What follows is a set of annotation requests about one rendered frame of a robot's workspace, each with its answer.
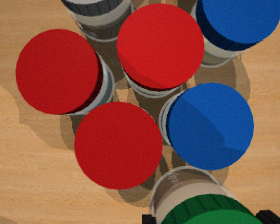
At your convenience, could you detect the blue bottle cap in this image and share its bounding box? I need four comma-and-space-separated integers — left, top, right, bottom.
158, 83, 254, 170
190, 0, 280, 68

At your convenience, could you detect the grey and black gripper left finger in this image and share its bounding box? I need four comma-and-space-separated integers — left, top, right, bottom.
142, 214, 157, 224

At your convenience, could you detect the green-capped bottle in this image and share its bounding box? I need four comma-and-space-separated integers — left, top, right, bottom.
150, 166, 263, 224

